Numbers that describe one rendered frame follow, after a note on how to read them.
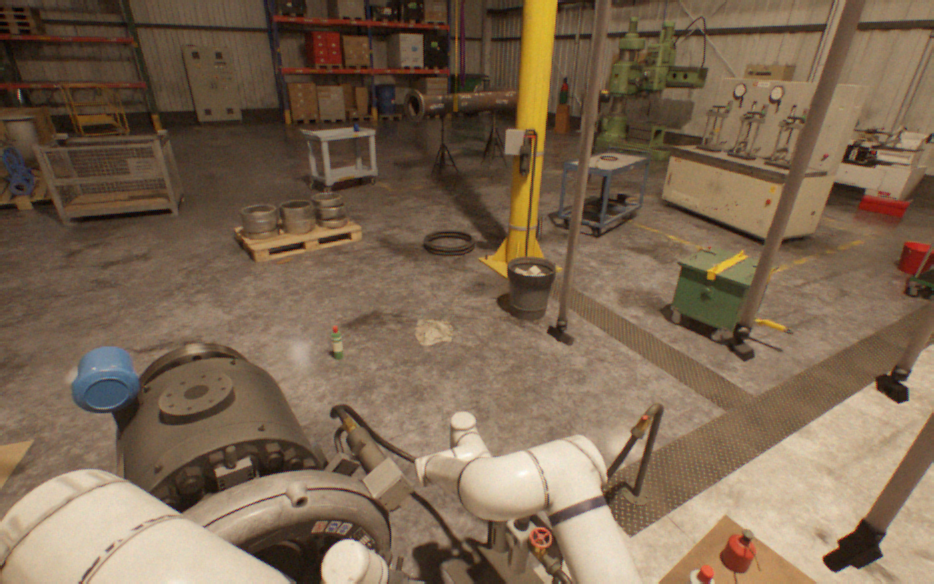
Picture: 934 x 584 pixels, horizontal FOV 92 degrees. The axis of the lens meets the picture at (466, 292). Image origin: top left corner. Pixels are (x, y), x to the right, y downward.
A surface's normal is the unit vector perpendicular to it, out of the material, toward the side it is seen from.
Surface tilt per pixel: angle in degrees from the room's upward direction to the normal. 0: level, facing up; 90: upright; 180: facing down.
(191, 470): 27
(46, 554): 39
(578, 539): 50
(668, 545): 0
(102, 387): 90
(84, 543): 17
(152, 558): 5
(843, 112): 90
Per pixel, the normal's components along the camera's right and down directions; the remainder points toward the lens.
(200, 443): -0.04, -0.87
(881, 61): -0.87, 0.21
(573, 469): 0.18, -0.58
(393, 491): 0.58, 0.38
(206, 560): 0.53, -0.83
